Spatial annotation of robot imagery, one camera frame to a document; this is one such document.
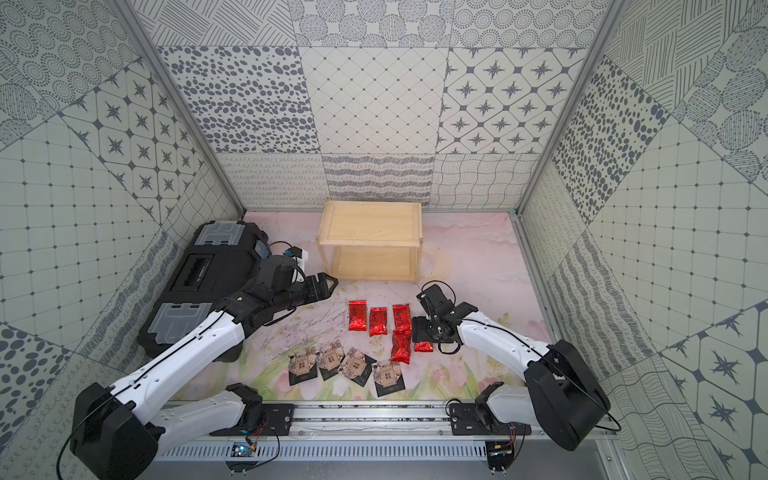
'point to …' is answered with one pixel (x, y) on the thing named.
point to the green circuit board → (241, 449)
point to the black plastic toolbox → (220, 260)
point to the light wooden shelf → (372, 240)
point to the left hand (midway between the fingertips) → (327, 278)
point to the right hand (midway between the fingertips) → (426, 336)
